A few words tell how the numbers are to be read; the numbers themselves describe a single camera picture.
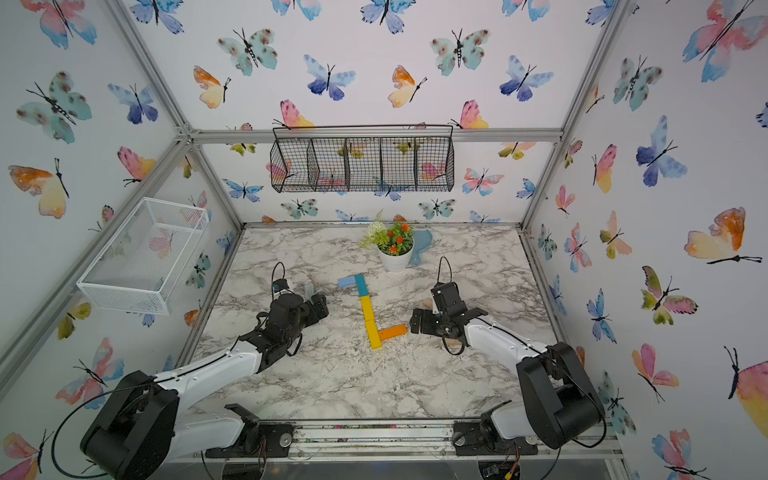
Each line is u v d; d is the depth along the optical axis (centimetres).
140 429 41
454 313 69
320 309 81
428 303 99
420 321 81
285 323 66
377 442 75
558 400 42
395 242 96
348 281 105
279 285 78
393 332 93
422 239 119
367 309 97
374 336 91
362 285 104
